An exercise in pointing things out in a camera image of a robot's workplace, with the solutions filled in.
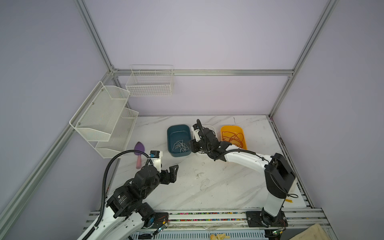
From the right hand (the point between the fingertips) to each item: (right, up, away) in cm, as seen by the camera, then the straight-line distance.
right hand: (188, 142), depth 84 cm
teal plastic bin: (-10, +5, +23) cm, 26 cm away
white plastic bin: (+6, -5, -8) cm, 11 cm away
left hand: (-8, -11, -15) cm, 20 cm away
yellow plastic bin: (+34, +7, +23) cm, 41 cm away
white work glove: (+55, -32, -4) cm, 64 cm away
